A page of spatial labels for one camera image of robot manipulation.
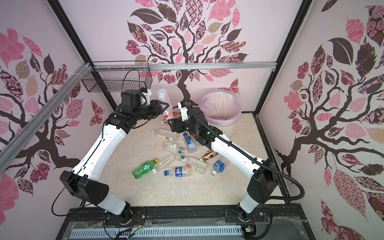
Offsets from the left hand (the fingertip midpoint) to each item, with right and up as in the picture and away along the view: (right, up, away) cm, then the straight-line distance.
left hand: (167, 108), depth 72 cm
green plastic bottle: (-16, -34, +13) cm, 39 cm away
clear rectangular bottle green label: (-8, -14, +36) cm, 39 cm away
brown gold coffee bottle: (+22, -27, +20) cm, 40 cm away
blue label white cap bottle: (+28, -33, +13) cm, 45 cm away
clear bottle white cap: (-6, -33, +19) cm, 38 cm away
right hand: (+3, -4, +1) cm, 5 cm away
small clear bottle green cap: (-1, -23, +22) cm, 32 cm away
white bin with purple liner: (+32, +4, +28) cm, 43 cm away
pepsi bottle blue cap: (+4, -35, +11) cm, 37 cm away
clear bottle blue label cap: (+10, -20, +25) cm, 34 cm away
